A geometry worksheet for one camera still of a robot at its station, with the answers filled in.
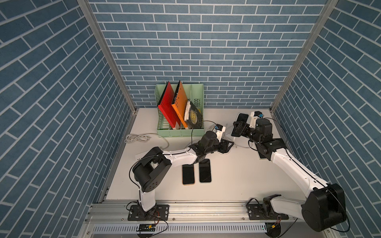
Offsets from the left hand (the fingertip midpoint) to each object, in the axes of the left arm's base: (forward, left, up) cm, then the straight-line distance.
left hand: (234, 144), depth 82 cm
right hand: (+9, -3, +7) cm, 12 cm away
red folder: (+21, +40, +11) cm, 46 cm away
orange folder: (+26, +32, +6) cm, 42 cm away
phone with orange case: (-11, +26, -14) cm, 32 cm away
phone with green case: (+11, -4, +10) cm, 16 cm away
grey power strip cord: (+13, +56, -13) cm, 59 cm away
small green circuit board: (-36, +46, -19) cm, 61 cm away
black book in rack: (+22, +23, -2) cm, 32 cm away
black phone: (-9, +16, -15) cm, 24 cm away
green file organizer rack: (+40, +22, +3) cm, 46 cm away
